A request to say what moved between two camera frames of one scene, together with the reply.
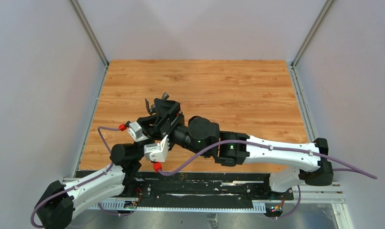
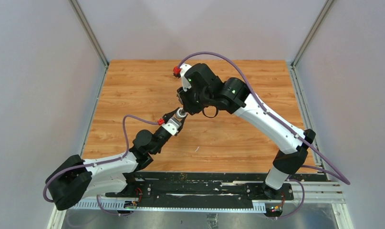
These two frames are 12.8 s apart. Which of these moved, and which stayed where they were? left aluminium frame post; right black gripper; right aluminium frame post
Moved: right black gripper
Stayed: left aluminium frame post; right aluminium frame post
